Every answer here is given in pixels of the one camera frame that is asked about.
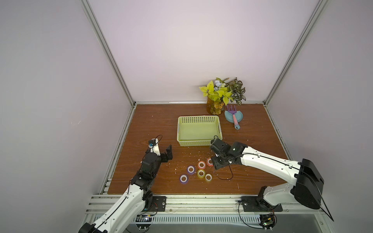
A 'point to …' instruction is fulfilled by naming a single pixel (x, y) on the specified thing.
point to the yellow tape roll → (200, 175)
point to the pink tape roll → (203, 163)
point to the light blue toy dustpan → (229, 116)
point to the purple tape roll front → (183, 178)
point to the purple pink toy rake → (237, 125)
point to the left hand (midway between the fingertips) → (165, 145)
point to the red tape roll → (209, 162)
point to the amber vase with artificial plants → (221, 92)
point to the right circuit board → (267, 221)
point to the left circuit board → (143, 222)
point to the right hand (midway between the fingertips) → (216, 159)
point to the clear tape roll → (208, 177)
